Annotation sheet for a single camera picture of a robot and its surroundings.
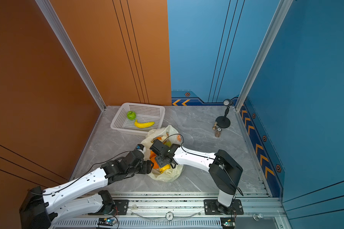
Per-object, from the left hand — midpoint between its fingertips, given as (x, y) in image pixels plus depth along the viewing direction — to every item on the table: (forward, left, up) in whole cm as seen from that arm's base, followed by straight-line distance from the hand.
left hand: (151, 163), depth 80 cm
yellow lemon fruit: (-2, -9, 0) cm, 9 cm away
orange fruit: (+11, -4, +10) cm, 15 cm away
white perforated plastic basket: (+40, +17, -8) cm, 44 cm away
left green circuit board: (-27, +20, -10) cm, 35 cm away
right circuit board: (-26, -41, -10) cm, 49 cm away
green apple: (+39, +21, -4) cm, 45 cm away
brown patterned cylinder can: (+24, -43, -5) cm, 50 cm away
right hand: (+4, -6, -3) cm, 8 cm away
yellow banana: (+32, +10, -6) cm, 34 cm away
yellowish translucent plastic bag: (+10, -10, +13) cm, 19 cm away
